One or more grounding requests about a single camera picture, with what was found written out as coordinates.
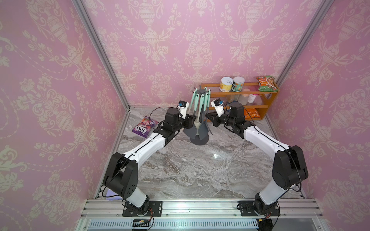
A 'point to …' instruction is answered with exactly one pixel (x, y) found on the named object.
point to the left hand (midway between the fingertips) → (193, 116)
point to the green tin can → (237, 84)
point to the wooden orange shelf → (255, 102)
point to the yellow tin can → (226, 83)
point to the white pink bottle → (252, 98)
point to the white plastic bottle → (243, 99)
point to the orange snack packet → (253, 112)
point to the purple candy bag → (143, 127)
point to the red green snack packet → (267, 83)
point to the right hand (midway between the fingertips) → (207, 113)
